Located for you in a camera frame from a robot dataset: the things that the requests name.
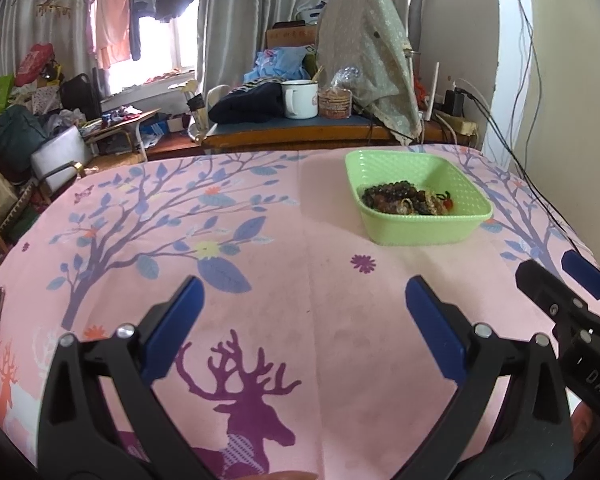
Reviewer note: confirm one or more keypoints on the black bag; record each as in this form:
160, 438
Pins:
80, 95

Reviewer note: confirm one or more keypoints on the white router antenna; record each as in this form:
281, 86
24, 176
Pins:
432, 90

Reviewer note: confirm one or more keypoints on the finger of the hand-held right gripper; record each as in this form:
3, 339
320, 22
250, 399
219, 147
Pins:
582, 272
540, 282

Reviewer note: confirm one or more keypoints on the wooden desk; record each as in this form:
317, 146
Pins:
290, 132

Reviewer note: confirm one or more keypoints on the grey curtain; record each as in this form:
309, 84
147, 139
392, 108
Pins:
240, 10
30, 20

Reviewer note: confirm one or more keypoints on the dark green bundle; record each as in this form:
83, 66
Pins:
15, 127

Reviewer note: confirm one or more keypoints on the dark folded garment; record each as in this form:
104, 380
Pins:
250, 105

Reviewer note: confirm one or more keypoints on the cardboard box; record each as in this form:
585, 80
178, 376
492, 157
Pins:
290, 37

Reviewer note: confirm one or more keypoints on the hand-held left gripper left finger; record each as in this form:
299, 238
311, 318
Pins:
175, 330

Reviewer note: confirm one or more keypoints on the hanging pink garment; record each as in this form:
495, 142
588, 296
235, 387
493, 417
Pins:
112, 20

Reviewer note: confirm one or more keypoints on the blue crumpled cloth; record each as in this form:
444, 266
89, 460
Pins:
280, 62

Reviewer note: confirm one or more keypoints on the pile of beaded jewelry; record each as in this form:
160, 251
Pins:
395, 197

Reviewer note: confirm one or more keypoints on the pink printed blanket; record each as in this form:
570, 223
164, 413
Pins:
300, 285

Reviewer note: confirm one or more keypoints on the white enamel mug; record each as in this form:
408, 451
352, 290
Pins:
300, 102

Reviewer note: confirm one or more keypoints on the small folding table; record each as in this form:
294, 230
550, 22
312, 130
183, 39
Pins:
125, 120

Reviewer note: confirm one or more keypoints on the person's right hand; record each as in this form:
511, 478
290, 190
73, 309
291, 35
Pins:
582, 427

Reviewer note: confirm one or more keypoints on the green plastic basket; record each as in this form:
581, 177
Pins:
415, 230

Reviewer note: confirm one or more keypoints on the red bag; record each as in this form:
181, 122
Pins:
32, 62

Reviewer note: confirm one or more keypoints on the red round bead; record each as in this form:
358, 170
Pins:
448, 204

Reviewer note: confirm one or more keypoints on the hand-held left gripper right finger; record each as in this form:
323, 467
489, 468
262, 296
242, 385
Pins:
435, 330

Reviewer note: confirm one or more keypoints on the dotted green cloth cover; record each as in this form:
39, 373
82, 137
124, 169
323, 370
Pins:
370, 40

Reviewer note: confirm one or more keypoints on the wooden power strip box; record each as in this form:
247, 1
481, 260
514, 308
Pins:
460, 122

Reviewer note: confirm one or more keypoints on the black power adapter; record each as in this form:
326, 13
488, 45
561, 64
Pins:
454, 102

